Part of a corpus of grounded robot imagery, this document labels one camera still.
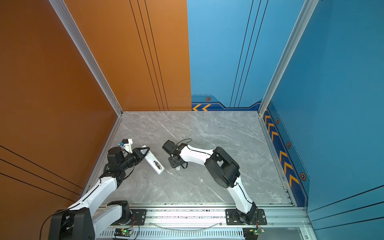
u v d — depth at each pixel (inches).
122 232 27.9
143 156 30.4
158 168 31.8
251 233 27.8
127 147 30.4
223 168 21.4
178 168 35.1
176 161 31.5
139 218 29.1
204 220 29.2
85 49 33.2
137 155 29.1
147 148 32.5
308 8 27.5
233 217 28.5
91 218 17.1
